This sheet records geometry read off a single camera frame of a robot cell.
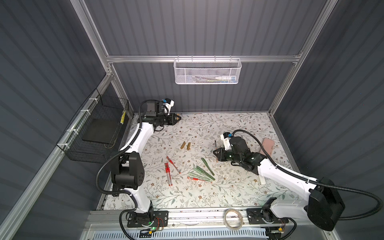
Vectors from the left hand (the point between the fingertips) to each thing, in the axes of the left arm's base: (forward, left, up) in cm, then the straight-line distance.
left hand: (182, 118), depth 86 cm
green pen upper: (-18, -15, -23) cm, 33 cm away
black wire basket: (-13, +41, +5) cm, 44 cm away
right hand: (-18, -19, -8) cm, 27 cm away
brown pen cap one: (-5, -3, -23) cm, 23 cm away
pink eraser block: (-4, -57, -21) cm, 60 cm away
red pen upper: (-20, +4, -24) cm, 31 cm away
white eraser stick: (-29, -44, -19) cm, 57 cm away
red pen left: (-19, +11, -23) cm, 32 cm away
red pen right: (-22, +9, -23) cm, 33 cm away
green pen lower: (-26, -10, -23) cm, 36 cm away
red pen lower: (-27, -9, -23) cm, 37 cm away
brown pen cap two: (-3, +1, -23) cm, 24 cm away
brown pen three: (-17, -19, -6) cm, 26 cm away
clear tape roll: (-47, -22, -22) cm, 56 cm away
